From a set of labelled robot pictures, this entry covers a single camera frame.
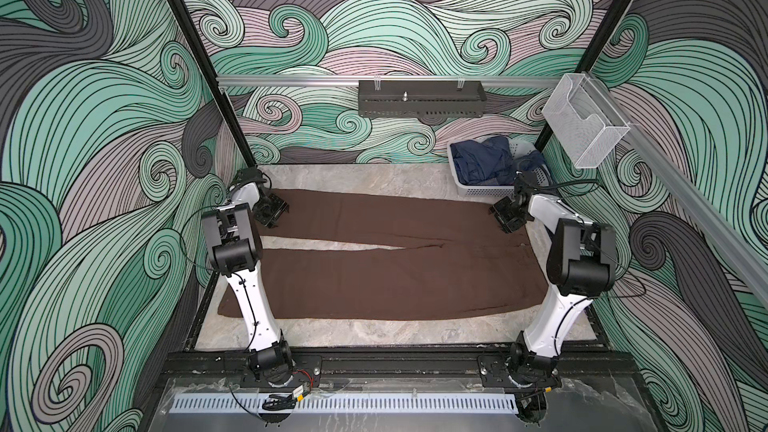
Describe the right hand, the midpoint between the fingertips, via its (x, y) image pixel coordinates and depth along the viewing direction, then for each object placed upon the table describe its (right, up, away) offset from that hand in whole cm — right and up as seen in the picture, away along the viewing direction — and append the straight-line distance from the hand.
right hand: (494, 214), depth 99 cm
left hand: (-73, +1, +4) cm, 73 cm away
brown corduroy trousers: (-9, -18, -4) cm, 21 cm away
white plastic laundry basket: (+17, +25, +19) cm, 36 cm away
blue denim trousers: (+3, +19, +12) cm, 23 cm away
